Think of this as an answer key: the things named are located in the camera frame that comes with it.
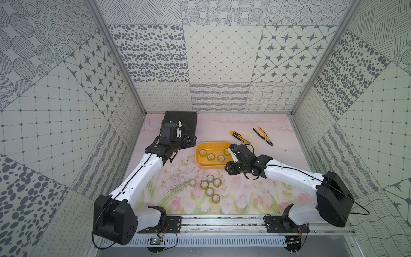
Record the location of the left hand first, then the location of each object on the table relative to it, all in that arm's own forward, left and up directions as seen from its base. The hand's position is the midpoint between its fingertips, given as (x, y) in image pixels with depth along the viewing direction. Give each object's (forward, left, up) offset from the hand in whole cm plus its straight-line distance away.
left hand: (188, 135), depth 82 cm
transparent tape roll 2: (+2, -7, -20) cm, 21 cm away
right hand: (-12, -22, -14) cm, 29 cm away
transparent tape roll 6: (-21, -12, -22) cm, 32 cm away
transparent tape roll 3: (-14, -12, -21) cm, 28 cm away
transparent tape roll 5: (-18, -9, -21) cm, 29 cm away
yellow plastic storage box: (+6, -16, -21) cm, 27 cm away
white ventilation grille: (-44, +18, -22) cm, 52 cm away
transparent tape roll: (-1, -12, -20) cm, 23 cm away
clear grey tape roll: (-2, -18, -20) cm, 27 cm away
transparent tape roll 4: (-16, -16, -22) cm, 31 cm away
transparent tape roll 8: (-17, -2, -21) cm, 27 cm away
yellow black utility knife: (+14, -31, -20) cm, 40 cm away
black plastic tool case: (+28, +5, -18) cm, 34 cm away
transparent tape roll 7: (-25, -15, -22) cm, 36 cm away
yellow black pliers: (+16, -49, -21) cm, 55 cm away
